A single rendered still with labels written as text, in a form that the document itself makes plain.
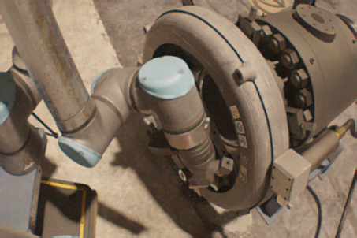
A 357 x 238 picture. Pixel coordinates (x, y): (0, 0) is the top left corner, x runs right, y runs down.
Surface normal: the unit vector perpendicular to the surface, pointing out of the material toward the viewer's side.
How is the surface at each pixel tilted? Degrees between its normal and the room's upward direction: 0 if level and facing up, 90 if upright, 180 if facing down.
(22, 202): 0
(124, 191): 0
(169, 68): 19
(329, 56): 31
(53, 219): 0
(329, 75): 44
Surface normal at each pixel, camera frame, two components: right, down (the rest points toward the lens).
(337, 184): 0.06, -0.62
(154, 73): -0.25, -0.71
